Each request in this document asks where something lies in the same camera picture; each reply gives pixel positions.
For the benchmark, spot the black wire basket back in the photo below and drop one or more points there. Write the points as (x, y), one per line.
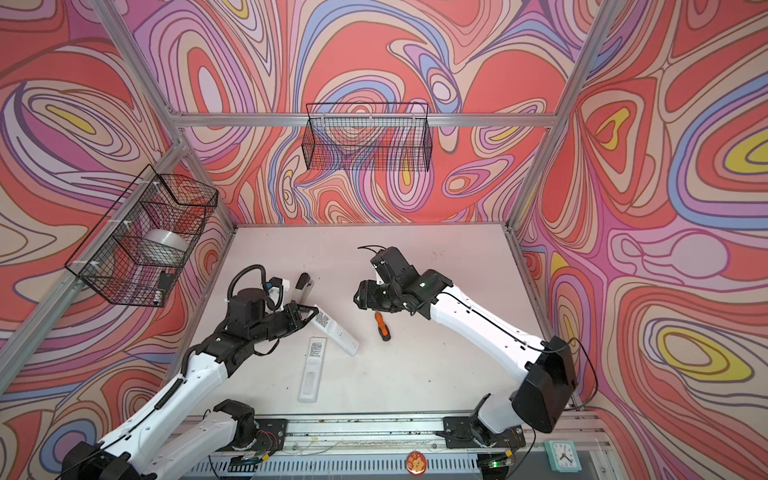
(367, 136)

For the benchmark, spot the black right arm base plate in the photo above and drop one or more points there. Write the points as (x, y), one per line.
(465, 432)

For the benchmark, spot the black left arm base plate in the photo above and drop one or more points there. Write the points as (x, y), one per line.
(267, 436)

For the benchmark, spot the black wire basket left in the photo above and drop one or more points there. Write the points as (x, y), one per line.
(112, 266)

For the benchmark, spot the white tape roll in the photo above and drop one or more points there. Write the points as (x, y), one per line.
(160, 247)

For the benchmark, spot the black wire basket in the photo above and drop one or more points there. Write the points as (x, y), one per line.
(367, 136)
(112, 266)

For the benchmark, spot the red round sticker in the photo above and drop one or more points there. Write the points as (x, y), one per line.
(416, 463)

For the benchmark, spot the white remote control with batteries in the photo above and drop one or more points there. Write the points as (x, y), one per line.
(336, 332)

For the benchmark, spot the teal small clock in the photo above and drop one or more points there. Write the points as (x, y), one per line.
(563, 456)

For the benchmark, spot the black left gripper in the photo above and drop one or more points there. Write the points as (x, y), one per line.
(292, 317)

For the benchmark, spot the aluminium front rail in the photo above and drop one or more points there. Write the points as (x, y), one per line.
(337, 433)

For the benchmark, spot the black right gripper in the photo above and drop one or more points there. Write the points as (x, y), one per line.
(370, 302)

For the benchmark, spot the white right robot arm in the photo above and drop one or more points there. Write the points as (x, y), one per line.
(543, 372)

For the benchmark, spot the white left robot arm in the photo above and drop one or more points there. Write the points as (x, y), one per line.
(205, 367)

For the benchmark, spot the orange black screwdriver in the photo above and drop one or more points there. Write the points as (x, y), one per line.
(382, 327)

